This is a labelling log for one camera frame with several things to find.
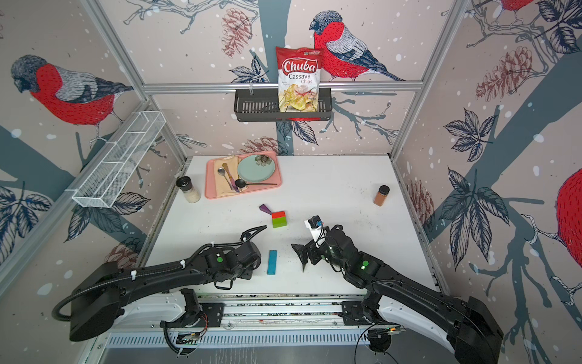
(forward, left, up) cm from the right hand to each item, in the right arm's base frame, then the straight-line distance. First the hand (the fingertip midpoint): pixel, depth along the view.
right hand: (303, 236), depth 77 cm
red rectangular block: (+16, +12, -13) cm, 24 cm away
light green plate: (+43, +26, -12) cm, 51 cm away
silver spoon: (+40, +43, -12) cm, 60 cm away
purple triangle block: (+19, +19, -13) cm, 30 cm away
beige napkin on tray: (+29, +40, -12) cm, 51 cm away
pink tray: (+37, +49, -13) cm, 63 cm away
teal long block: (-5, +12, -14) cm, 19 cm away
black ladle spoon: (+33, +31, -12) cm, 47 cm away
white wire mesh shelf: (+5, +65, +18) cm, 68 cm away
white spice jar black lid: (+23, +52, -7) cm, 57 cm away
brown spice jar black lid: (+23, -33, -6) cm, 41 cm away
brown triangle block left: (-6, 0, -13) cm, 15 cm away
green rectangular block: (+12, +10, -12) cm, 20 cm away
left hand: (-6, +18, -11) cm, 22 cm away
